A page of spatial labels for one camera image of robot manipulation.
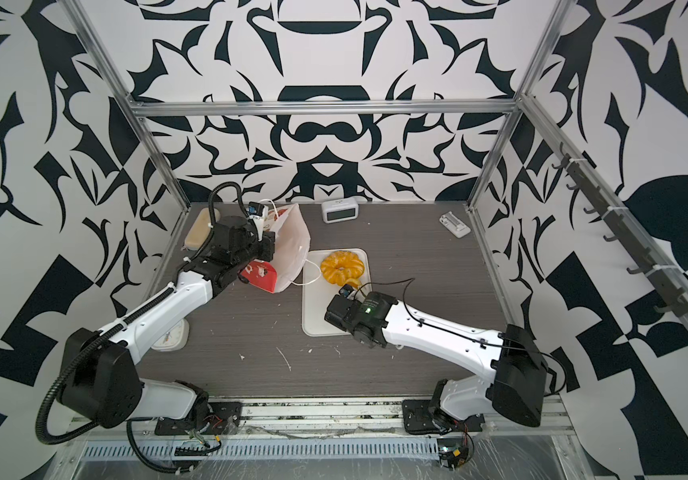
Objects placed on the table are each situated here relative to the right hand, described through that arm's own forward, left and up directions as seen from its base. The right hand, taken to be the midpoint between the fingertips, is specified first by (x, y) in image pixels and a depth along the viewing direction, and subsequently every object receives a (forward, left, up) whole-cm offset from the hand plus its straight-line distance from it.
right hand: (381, 319), depth 78 cm
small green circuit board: (-27, -15, -14) cm, 34 cm away
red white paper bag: (+23, +25, -1) cm, 35 cm away
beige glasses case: (+38, +61, -7) cm, 72 cm away
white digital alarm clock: (+45, +11, -6) cm, 47 cm away
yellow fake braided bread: (+22, +11, -10) cm, 27 cm away
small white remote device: (+41, -32, -12) cm, 53 cm away
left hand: (+22, +29, +12) cm, 38 cm away
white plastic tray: (+15, +18, -11) cm, 26 cm away
